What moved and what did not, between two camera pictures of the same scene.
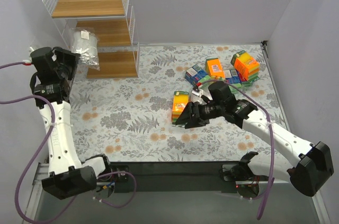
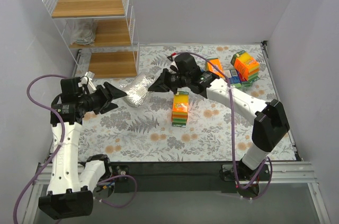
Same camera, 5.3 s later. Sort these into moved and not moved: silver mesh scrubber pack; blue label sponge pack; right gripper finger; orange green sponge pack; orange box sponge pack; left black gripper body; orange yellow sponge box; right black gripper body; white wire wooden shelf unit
Moved: right black gripper body; left black gripper body; silver mesh scrubber pack; right gripper finger
Not moved: blue label sponge pack; orange box sponge pack; orange green sponge pack; white wire wooden shelf unit; orange yellow sponge box
